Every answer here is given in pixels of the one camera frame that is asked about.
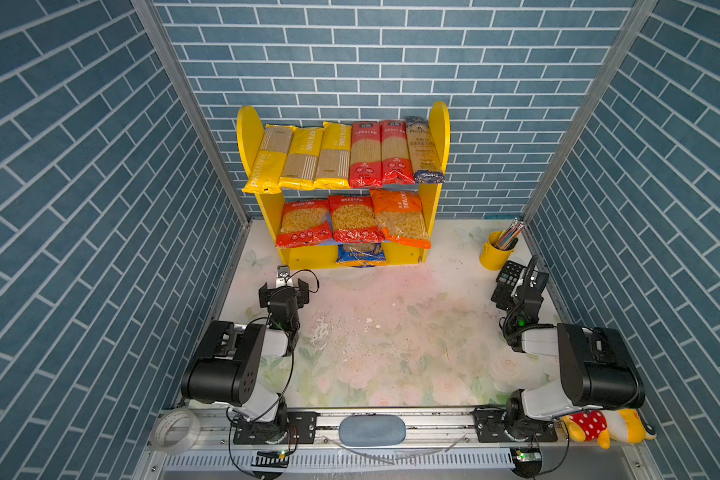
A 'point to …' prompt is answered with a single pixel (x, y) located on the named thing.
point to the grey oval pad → (371, 430)
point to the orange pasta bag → (402, 217)
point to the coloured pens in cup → (508, 237)
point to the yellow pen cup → (493, 258)
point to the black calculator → (507, 279)
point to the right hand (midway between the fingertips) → (515, 283)
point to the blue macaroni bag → (361, 254)
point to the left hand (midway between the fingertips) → (284, 280)
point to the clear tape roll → (160, 425)
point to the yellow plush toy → (621, 425)
